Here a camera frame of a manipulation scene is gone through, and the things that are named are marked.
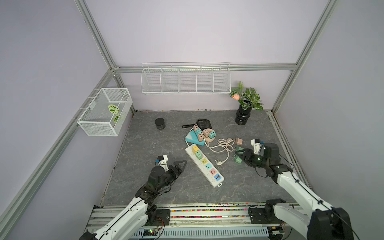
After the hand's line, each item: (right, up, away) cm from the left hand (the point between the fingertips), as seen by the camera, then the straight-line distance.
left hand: (185, 166), depth 80 cm
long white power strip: (+15, -7, +5) cm, 17 cm away
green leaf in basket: (-38, +31, 0) cm, 49 cm away
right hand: (+29, +7, +3) cm, 29 cm away
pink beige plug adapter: (+34, +11, +20) cm, 41 cm away
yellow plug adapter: (+5, +8, +11) cm, 15 cm away
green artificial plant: (+36, +39, +9) cm, 54 cm away
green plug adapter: (+7, +4, +9) cm, 12 cm away
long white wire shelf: (-1, +54, +19) cm, 57 cm away
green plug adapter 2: (+31, +1, +9) cm, 32 cm away
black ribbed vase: (+40, +29, +28) cm, 56 cm away
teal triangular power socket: (+5, +14, +20) cm, 25 cm away
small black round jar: (-21, +23, +28) cm, 42 cm away
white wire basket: (-44, +29, +2) cm, 52 cm away
